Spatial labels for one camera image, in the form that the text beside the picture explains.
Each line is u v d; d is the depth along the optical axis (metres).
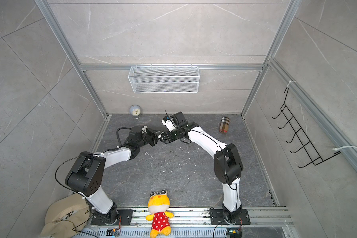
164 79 1.01
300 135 0.68
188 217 0.75
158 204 0.71
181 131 0.65
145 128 0.83
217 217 0.73
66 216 0.74
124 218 0.73
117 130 0.80
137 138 0.73
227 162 0.51
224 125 1.10
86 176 0.47
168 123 0.80
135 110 1.14
